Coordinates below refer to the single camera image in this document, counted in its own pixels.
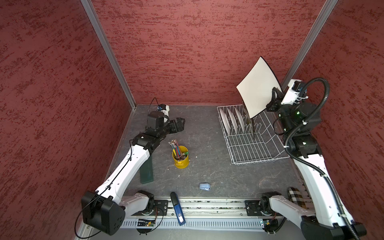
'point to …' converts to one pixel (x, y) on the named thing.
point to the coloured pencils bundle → (176, 148)
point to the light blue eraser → (206, 186)
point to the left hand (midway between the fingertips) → (177, 124)
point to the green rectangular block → (146, 173)
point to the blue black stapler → (178, 208)
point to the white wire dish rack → (250, 140)
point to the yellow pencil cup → (182, 161)
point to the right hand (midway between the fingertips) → (270, 90)
